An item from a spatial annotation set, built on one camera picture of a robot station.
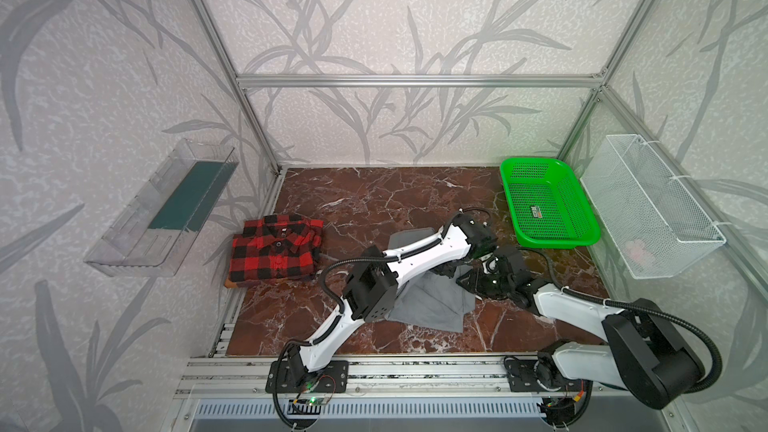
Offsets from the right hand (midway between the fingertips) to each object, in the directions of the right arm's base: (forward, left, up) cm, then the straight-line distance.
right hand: (458, 272), depth 88 cm
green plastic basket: (+27, -37, -5) cm, 46 cm away
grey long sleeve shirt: (-7, +9, -2) cm, 12 cm away
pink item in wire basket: (-2, -42, +17) cm, 45 cm away
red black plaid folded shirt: (+6, +55, +4) cm, 56 cm away
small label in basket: (+25, -31, -4) cm, 40 cm away
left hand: (+1, +9, +6) cm, 11 cm away
